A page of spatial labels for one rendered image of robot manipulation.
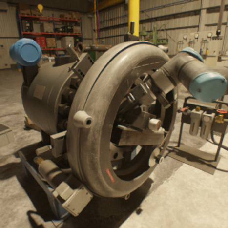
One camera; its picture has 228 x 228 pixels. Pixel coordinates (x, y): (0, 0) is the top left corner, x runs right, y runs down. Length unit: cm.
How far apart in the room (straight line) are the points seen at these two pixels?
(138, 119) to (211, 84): 25
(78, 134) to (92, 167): 12
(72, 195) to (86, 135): 23
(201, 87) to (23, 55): 96
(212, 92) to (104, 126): 33
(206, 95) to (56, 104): 64
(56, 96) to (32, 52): 40
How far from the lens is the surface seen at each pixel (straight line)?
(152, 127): 58
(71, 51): 56
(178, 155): 166
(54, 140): 57
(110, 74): 51
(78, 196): 63
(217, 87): 51
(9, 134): 213
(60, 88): 82
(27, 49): 112
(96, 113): 48
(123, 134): 57
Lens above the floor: 93
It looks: 21 degrees down
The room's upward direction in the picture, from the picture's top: 1 degrees counter-clockwise
